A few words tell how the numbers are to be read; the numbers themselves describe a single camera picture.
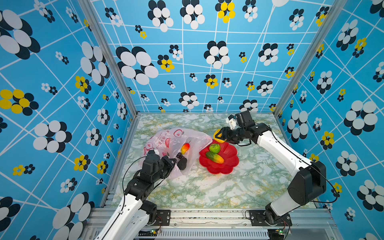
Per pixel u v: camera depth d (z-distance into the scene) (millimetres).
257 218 729
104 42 806
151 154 601
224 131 725
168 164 667
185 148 953
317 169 431
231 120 768
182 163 886
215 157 911
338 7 680
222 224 728
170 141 912
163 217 739
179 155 932
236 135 691
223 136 724
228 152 959
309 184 423
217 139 784
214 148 934
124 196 502
